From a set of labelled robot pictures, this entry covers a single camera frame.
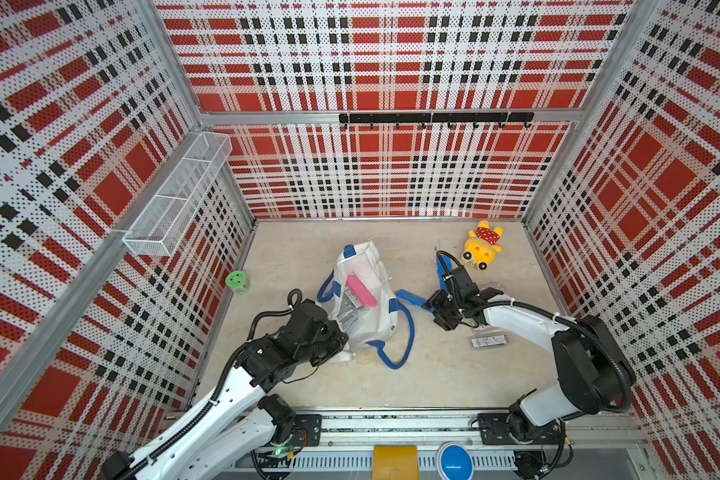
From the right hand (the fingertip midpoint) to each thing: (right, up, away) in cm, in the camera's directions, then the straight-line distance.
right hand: (429, 310), depth 89 cm
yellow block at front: (-11, -33, -19) cm, 39 cm away
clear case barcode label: (+17, -9, -2) cm, 19 cm away
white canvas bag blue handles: (-20, 0, +4) cm, 20 cm away
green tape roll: (-63, +8, +9) cm, 64 cm away
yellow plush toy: (+22, +20, +17) cm, 35 cm away
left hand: (-22, -3, -15) cm, 27 cm away
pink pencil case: (-21, +4, +8) cm, 23 cm away
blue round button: (+2, -32, -20) cm, 38 cm away
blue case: (-5, +3, +4) cm, 7 cm away
